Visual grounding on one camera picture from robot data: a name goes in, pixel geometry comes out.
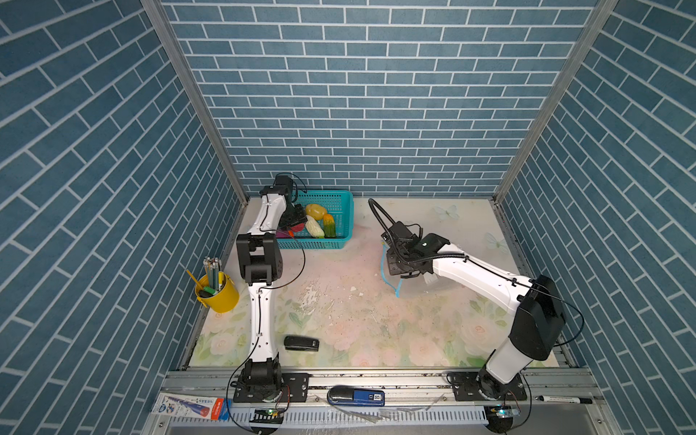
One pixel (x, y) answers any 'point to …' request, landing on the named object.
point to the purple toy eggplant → (281, 234)
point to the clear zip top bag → (404, 285)
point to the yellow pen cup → (225, 301)
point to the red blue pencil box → (214, 409)
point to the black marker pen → (565, 399)
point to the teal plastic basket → (340, 204)
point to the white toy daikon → (314, 228)
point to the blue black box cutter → (348, 395)
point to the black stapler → (301, 343)
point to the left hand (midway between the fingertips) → (299, 221)
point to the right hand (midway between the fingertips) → (393, 260)
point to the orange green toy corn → (329, 227)
